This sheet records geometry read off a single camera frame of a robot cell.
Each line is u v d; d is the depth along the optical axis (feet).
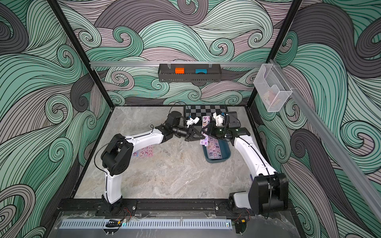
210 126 2.35
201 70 3.11
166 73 3.12
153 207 2.44
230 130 2.05
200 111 3.70
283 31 2.61
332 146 1.70
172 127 2.36
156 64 3.06
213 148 3.11
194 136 2.48
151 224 2.29
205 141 2.52
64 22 2.49
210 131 2.31
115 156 1.68
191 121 2.61
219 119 2.48
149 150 3.12
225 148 3.08
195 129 2.54
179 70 3.09
